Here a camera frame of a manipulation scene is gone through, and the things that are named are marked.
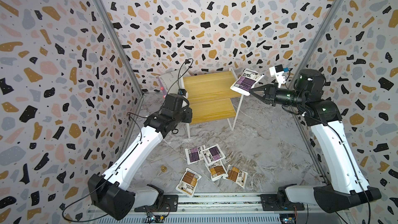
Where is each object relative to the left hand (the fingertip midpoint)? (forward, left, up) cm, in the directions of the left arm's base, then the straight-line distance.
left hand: (191, 110), depth 76 cm
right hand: (-7, -24, +18) cm, 31 cm away
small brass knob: (-19, +16, -26) cm, 36 cm away
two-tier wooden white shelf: (+3, -10, +5) cm, 12 cm away
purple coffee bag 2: (-12, -11, -26) cm, 31 cm away
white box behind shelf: (+28, +15, -5) cm, 32 cm away
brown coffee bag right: (-24, -23, -24) cm, 41 cm away
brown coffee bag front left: (-27, +2, -25) cm, 37 cm away
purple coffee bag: (-11, 0, -27) cm, 29 cm away
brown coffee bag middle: (-23, -13, -23) cm, 35 cm away
